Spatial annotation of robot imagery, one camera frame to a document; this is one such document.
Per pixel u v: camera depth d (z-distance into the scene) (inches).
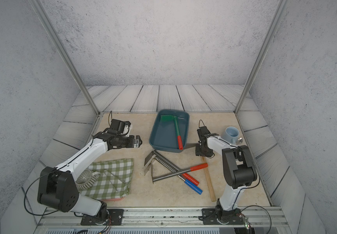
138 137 31.2
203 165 34.3
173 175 32.9
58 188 16.6
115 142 25.0
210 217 28.0
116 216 28.7
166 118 45.4
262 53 34.1
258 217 29.0
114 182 33.5
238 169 19.1
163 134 41.6
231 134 40.0
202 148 32.5
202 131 31.0
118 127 26.8
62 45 33.1
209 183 33.2
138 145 30.8
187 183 32.6
